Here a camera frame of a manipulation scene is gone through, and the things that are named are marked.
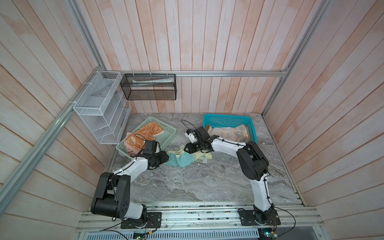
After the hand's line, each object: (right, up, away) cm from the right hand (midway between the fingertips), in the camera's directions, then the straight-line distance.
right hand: (186, 148), depth 96 cm
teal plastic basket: (+32, +20, +22) cm, 44 cm away
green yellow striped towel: (-4, -5, -7) cm, 9 cm away
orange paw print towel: (+38, +9, +7) cm, 40 cm away
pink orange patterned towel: (-33, +5, -3) cm, 33 cm away
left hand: (-12, -6, -5) cm, 15 cm away
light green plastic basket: (-17, +6, +7) cm, 19 cm away
